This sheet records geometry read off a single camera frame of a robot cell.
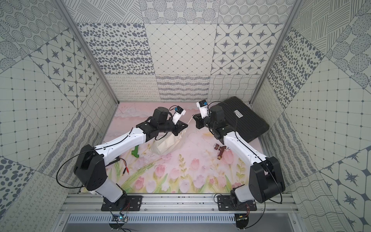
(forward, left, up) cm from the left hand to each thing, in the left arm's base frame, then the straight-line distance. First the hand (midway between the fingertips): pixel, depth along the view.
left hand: (186, 123), depth 81 cm
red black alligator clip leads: (-19, +36, -21) cm, 46 cm away
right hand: (+5, -6, +1) cm, 7 cm away
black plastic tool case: (+15, -42, -15) cm, 47 cm away
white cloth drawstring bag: (-8, +12, -9) cm, 17 cm away
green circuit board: (-44, +30, -22) cm, 57 cm away
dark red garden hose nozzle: (-5, -23, -20) cm, 31 cm away
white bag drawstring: (+2, -3, +2) cm, 4 cm away
